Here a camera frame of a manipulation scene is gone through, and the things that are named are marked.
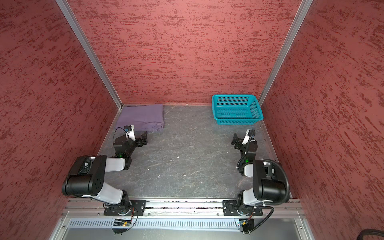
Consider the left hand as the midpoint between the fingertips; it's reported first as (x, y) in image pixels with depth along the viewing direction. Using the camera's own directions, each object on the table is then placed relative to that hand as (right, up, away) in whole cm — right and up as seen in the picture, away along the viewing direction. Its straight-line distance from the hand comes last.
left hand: (140, 134), depth 93 cm
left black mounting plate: (+5, -37, -17) cm, 41 cm away
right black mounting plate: (+54, -36, -19) cm, 67 cm away
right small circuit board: (+62, -42, -22) cm, 78 cm away
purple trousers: (-2, +10, +17) cm, 20 cm away
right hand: (+64, -1, -1) cm, 64 cm away
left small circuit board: (-1, -42, -21) cm, 47 cm away
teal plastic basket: (+70, +18, +28) cm, 77 cm away
